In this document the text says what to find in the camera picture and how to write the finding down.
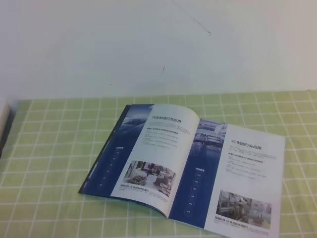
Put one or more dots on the blue and white book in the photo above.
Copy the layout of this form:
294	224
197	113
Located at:
216	176

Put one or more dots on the green checkered tablecloth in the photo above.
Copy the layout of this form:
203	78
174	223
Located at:
53	143

